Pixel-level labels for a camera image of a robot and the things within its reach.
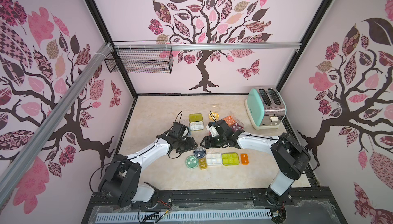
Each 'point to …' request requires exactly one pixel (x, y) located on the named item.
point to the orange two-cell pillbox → (244, 158)
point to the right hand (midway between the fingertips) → (203, 143)
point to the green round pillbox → (192, 161)
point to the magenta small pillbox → (237, 127)
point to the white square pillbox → (214, 158)
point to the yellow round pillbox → (216, 115)
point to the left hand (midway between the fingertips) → (194, 149)
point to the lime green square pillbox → (230, 159)
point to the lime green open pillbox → (196, 121)
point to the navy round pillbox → (199, 152)
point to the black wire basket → (140, 57)
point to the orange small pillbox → (230, 120)
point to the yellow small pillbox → (202, 163)
